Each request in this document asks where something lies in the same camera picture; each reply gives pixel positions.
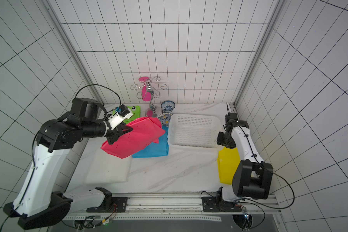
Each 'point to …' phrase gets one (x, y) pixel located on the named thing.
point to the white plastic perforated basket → (194, 130)
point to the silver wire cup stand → (152, 85)
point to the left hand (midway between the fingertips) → (126, 132)
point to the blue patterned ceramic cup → (165, 118)
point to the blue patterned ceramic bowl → (167, 106)
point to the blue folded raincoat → (155, 149)
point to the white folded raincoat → (105, 168)
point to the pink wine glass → (146, 96)
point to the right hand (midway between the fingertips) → (218, 142)
